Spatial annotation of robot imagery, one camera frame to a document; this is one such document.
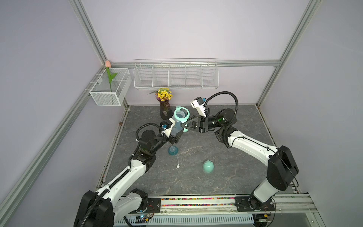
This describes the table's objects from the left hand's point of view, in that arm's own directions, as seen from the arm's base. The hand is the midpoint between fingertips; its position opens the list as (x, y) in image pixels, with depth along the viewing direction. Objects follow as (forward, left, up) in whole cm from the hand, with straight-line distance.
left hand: (179, 124), depth 74 cm
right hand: (-11, -1, +12) cm, 16 cm away
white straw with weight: (-12, +2, -27) cm, 30 cm away
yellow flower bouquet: (+29, +10, -4) cm, 31 cm away
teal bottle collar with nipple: (-2, +5, -25) cm, 26 cm away
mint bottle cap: (-15, -16, -24) cm, 33 cm away
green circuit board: (-38, +22, -30) cm, 53 cm away
